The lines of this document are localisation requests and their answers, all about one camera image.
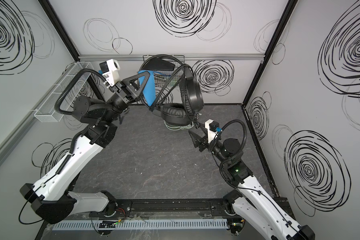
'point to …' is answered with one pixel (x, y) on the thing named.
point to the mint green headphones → (178, 128)
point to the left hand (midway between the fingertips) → (147, 77)
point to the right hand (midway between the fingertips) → (194, 127)
